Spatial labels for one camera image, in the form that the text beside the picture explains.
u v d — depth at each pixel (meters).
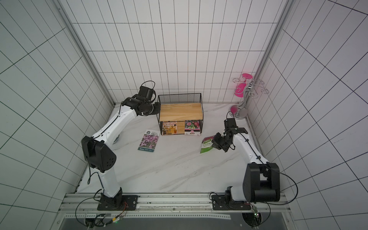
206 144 0.90
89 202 0.74
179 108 0.95
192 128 1.03
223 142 0.72
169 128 1.03
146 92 0.66
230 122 0.69
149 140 0.97
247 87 0.93
